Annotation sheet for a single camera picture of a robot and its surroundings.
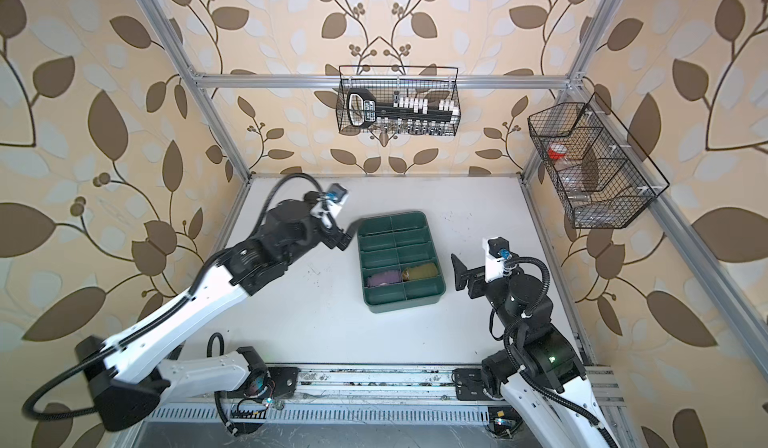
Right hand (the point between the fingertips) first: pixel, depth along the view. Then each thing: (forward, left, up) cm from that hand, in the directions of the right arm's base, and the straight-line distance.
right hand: (475, 255), depth 67 cm
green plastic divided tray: (+11, +17, -21) cm, 29 cm away
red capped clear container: (+28, -27, +6) cm, 39 cm away
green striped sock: (+7, +11, -21) cm, 24 cm away
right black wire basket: (+16, -34, +7) cm, 38 cm away
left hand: (+11, +30, +7) cm, 32 cm away
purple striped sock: (+6, +22, -23) cm, 32 cm away
